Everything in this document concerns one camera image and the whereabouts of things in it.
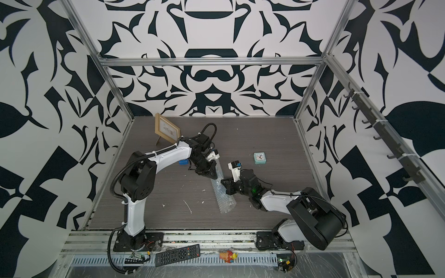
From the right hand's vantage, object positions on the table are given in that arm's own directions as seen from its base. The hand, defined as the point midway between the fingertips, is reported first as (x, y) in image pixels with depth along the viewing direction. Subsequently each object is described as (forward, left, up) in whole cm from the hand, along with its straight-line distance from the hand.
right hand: (221, 180), depth 86 cm
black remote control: (-30, +18, -3) cm, 35 cm away
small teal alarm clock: (+15, -21, -4) cm, 27 cm away
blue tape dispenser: (-3, +14, +22) cm, 26 cm away
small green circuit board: (-30, +34, -2) cm, 45 cm away
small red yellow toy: (-31, -3, -2) cm, 31 cm away
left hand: (+3, +3, 0) cm, 4 cm away
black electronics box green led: (-32, -26, -7) cm, 42 cm away
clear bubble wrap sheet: (-11, -2, 0) cm, 12 cm away
